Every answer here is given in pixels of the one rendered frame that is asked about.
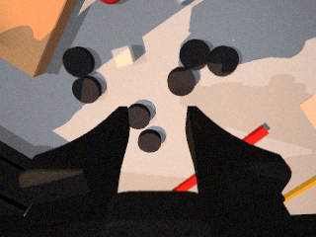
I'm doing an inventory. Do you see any black disc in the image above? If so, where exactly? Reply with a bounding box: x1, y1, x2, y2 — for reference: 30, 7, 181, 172
72, 75, 102, 104
167, 67, 196, 96
180, 39, 210, 71
62, 46, 95, 78
128, 104, 150, 129
137, 129, 161, 153
207, 45, 239, 77

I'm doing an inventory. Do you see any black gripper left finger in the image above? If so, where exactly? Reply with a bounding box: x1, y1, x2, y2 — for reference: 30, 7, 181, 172
19, 106, 130, 226

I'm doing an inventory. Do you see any yellow pencil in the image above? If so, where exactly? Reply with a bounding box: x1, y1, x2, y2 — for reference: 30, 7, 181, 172
283, 176, 316, 202

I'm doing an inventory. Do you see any pale orange flat sheet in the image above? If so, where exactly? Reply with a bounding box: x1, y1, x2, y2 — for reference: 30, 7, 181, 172
299, 93, 316, 129

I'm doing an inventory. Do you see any red flat bar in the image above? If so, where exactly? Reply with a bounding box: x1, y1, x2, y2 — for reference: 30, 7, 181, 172
173, 125, 269, 191

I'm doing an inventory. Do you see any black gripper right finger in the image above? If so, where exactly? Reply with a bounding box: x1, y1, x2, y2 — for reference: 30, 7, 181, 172
185, 106, 292, 225

